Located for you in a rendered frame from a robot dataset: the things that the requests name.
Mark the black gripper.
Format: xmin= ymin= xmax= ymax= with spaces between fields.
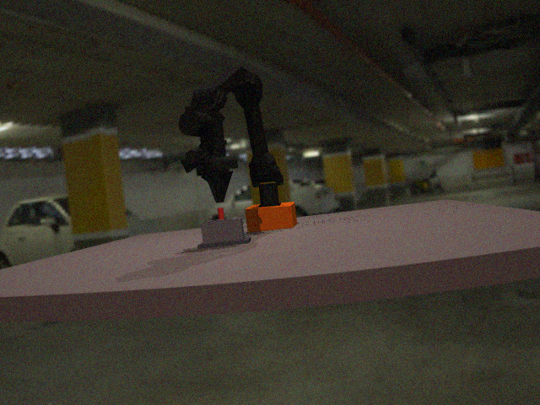
xmin=197 ymin=136 xmax=238 ymax=203

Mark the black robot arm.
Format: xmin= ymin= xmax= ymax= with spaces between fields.
xmin=178 ymin=67 xmax=284 ymax=207

